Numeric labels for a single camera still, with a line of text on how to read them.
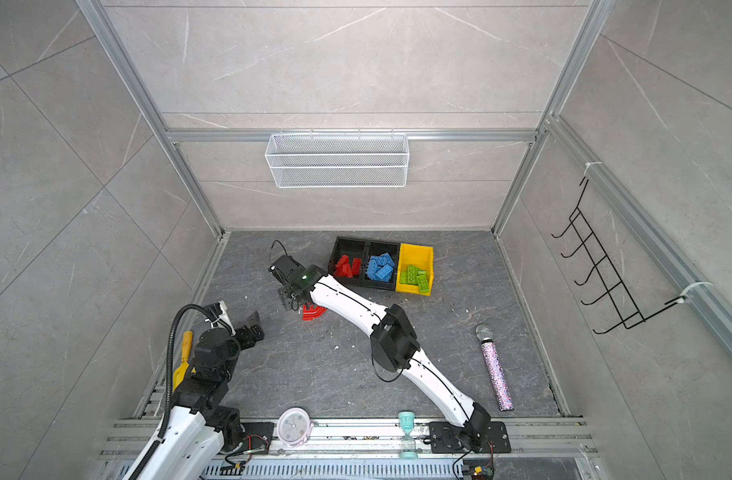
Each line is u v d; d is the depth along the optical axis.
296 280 0.68
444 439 0.73
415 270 1.04
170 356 0.54
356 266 1.08
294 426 0.73
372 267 1.01
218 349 0.60
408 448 0.72
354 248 1.15
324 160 1.00
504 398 0.78
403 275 1.01
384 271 1.01
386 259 1.07
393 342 0.59
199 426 0.54
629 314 0.58
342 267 1.01
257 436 0.73
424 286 0.95
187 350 0.86
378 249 1.07
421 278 0.98
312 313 0.96
